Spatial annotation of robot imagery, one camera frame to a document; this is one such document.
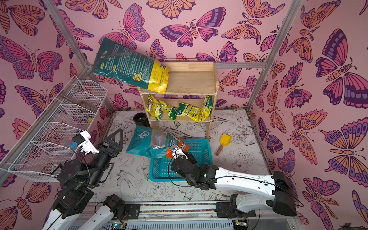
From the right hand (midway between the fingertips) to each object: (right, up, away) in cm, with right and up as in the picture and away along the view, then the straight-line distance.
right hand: (177, 155), depth 71 cm
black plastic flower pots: (-26, +19, +26) cm, 41 cm away
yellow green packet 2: (+4, +24, +17) cm, 30 cm away
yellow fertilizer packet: (-14, +25, +11) cm, 31 cm away
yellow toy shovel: (+32, +4, +29) cm, 43 cm away
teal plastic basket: (-11, -12, +17) cm, 24 cm away
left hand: (-21, +13, -14) cm, 29 cm away
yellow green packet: (-9, +26, +14) cm, 31 cm away
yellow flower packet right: (+16, +24, +8) cm, 30 cm away
